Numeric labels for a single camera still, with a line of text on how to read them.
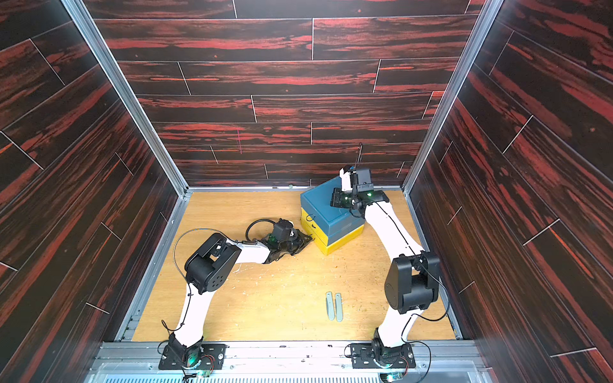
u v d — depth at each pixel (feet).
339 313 2.70
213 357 2.37
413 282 1.52
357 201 2.06
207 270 1.84
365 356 2.41
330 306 2.76
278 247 2.68
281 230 2.65
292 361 2.41
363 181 2.19
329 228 2.64
